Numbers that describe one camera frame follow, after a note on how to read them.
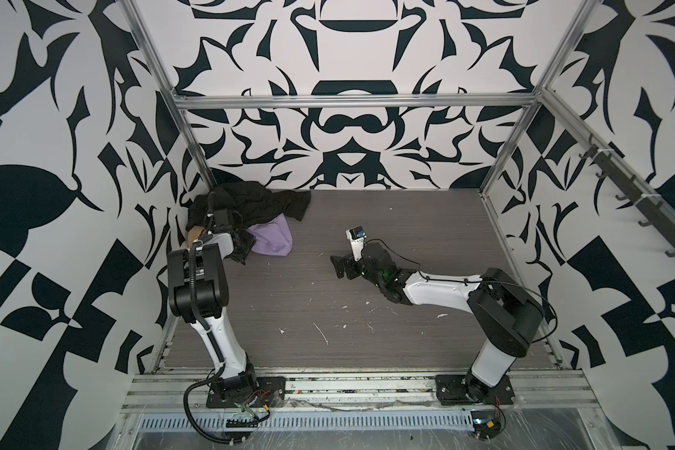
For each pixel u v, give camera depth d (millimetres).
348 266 786
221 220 817
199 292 517
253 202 1081
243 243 900
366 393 754
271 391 740
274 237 1029
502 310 469
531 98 919
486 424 708
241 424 726
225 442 673
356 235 770
